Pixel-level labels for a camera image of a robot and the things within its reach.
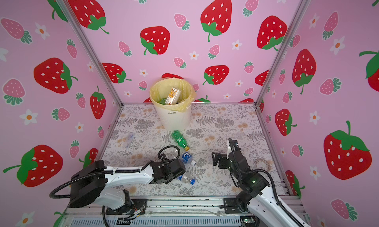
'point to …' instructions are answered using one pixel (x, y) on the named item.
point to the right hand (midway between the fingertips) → (218, 153)
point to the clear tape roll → (266, 169)
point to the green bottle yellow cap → (163, 101)
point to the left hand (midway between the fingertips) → (182, 172)
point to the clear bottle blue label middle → (186, 158)
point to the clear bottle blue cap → (187, 177)
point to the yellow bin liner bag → (187, 95)
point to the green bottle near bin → (179, 138)
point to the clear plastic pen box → (131, 136)
